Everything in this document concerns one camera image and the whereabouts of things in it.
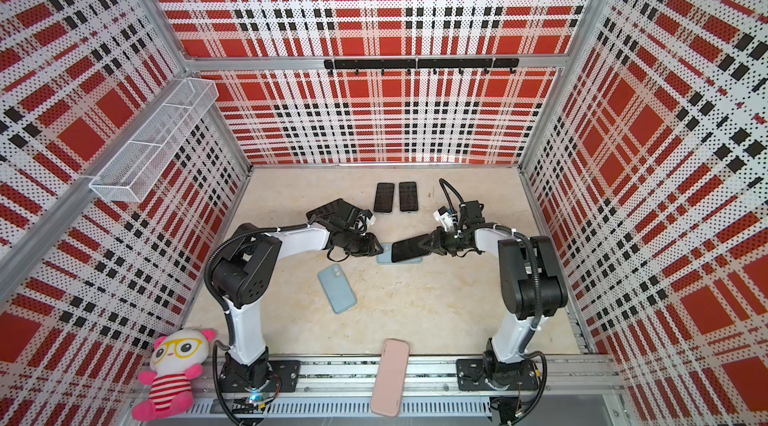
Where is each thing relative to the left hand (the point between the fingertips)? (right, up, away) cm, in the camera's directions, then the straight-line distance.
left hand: (380, 255), depth 95 cm
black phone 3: (+9, +2, -1) cm, 10 cm away
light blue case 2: (-13, -9, -5) cm, 16 cm away
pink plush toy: (-47, -21, -24) cm, 57 cm away
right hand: (+13, +3, -4) cm, 14 cm away
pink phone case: (+4, -27, -23) cm, 35 cm away
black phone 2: (+10, +19, +20) cm, 29 cm away
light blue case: (+2, -1, +1) cm, 2 cm away
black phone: (0, +18, +17) cm, 25 cm away
